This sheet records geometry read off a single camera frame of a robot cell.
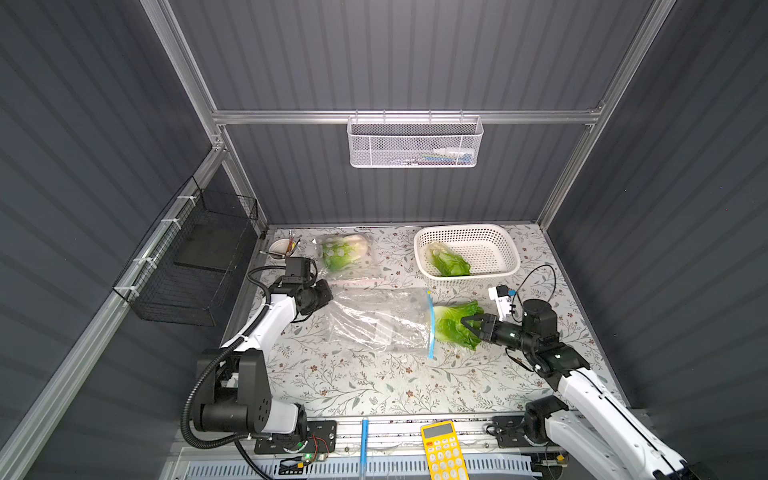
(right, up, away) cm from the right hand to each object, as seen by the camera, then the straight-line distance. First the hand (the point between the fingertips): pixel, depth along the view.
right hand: (468, 322), depth 76 cm
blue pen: (-26, -31, -5) cm, 41 cm away
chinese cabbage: (-1, +14, +21) cm, 26 cm away
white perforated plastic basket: (+18, +19, +36) cm, 44 cm away
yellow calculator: (-7, -31, -6) cm, 32 cm away
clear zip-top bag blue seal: (-22, -4, +20) cm, 30 cm away
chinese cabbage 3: (-37, +18, +26) cm, 49 cm away
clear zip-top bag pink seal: (-29, +10, +31) cm, 44 cm away
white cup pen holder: (-58, +19, +28) cm, 68 cm away
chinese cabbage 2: (-5, -2, +2) cm, 6 cm away
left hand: (-38, +5, +13) cm, 40 cm away
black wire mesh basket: (-72, +13, -2) cm, 73 cm away
